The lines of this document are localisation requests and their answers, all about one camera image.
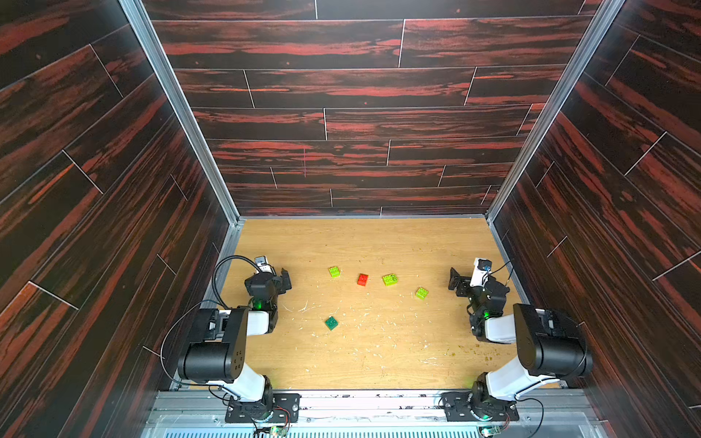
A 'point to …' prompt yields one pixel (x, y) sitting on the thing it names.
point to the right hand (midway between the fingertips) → (472, 270)
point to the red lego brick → (362, 279)
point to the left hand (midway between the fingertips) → (271, 272)
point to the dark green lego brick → (331, 323)
